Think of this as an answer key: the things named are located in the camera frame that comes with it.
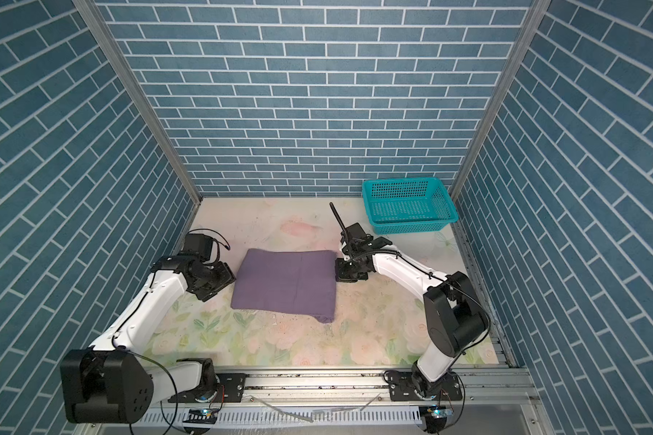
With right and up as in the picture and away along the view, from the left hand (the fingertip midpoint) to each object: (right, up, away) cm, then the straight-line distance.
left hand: (230, 280), depth 83 cm
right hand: (+32, +1, +4) cm, 33 cm away
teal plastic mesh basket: (+61, +26, +36) cm, 76 cm away
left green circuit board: (-3, -34, -11) cm, 36 cm away
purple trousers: (+16, -3, +11) cm, 19 cm away
